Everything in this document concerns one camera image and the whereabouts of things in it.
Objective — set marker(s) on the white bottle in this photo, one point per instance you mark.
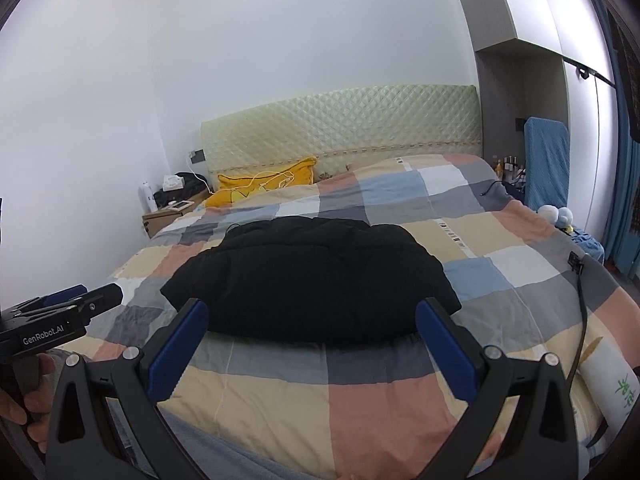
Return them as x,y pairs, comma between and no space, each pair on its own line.
148,195

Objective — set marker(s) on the brown bedside table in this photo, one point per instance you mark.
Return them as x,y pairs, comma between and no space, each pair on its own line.
154,222

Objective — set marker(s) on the yellow pillow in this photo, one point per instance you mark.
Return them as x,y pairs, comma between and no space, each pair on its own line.
232,189

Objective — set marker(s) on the grey white wardrobe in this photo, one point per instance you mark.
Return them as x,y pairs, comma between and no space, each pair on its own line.
549,59

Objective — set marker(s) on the black puffer jacket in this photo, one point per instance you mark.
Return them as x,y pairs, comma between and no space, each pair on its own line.
297,280

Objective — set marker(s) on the white phone on table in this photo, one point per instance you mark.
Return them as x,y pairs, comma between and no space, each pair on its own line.
180,205

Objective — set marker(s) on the white plush toy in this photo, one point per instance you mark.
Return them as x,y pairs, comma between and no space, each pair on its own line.
561,218

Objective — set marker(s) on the cream quilted headboard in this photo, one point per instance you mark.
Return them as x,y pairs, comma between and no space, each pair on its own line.
365,125

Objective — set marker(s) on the black bag on table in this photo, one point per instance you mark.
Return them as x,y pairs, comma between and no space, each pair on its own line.
192,184

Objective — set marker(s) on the plaid patchwork quilt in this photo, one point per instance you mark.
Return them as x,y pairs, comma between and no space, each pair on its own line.
312,367

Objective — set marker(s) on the white tissue box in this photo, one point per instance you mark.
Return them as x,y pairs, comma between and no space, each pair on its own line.
172,182

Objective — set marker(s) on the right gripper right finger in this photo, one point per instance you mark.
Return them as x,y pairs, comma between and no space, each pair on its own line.
541,440

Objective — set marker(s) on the person left hand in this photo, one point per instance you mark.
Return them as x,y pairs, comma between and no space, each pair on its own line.
38,404

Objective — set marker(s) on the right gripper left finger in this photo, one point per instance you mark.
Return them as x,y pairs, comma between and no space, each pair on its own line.
83,441

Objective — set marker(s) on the blue towel on chair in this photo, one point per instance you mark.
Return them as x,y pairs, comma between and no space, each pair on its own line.
547,161

